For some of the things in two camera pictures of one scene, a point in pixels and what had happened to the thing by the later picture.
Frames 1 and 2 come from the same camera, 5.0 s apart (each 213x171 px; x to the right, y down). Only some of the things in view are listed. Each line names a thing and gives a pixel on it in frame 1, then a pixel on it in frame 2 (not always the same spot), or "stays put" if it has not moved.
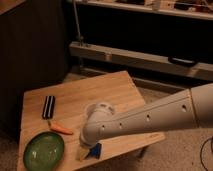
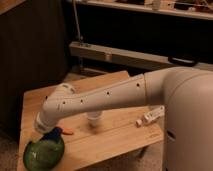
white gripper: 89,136 to 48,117
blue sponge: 96,150 to 54,134
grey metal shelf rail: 140,60 stays put
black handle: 181,61 stays put
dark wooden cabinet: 34,53 stays put
